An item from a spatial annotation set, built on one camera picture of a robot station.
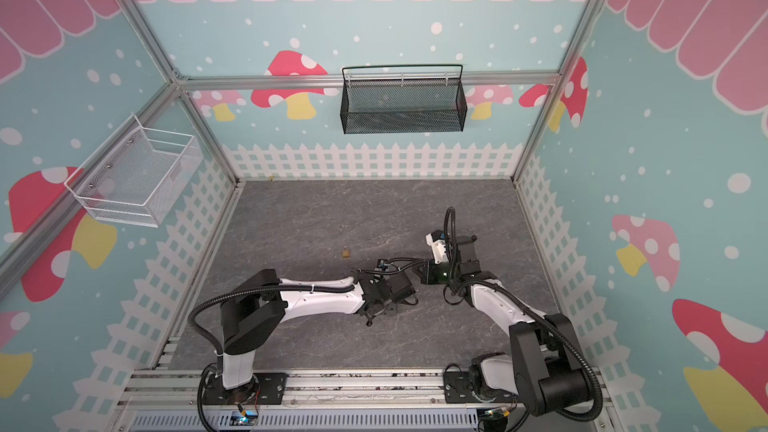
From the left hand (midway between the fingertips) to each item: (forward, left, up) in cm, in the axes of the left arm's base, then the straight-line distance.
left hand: (384, 306), depth 88 cm
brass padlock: (+18, +14, 0) cm, 23 cm away
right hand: (+9, -8, +8) cm, 15 cm away
